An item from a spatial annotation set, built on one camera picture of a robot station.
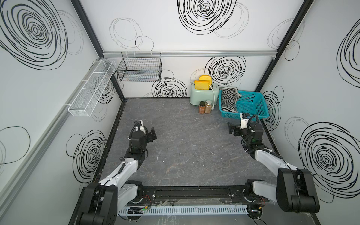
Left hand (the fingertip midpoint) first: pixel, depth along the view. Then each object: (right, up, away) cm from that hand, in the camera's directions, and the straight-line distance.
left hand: (145, 128), depth 86 cm
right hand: (+57, +4, +1) cm, 57 cm away
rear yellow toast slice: (+41, +36, +19) cm, 58 cm away
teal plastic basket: (+81, +18, +29) cm, 88 cm away
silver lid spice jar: (+43, +14, +19) cm, 49 cm away
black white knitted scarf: (+60, +22, +21) cm, 67 cm away
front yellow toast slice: (+38, +31, +18) cm, 52 cm away
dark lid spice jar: (+38, +14, +19) cm, 45 cm away
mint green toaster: (+35, +23, +23) cm, 48 cm away
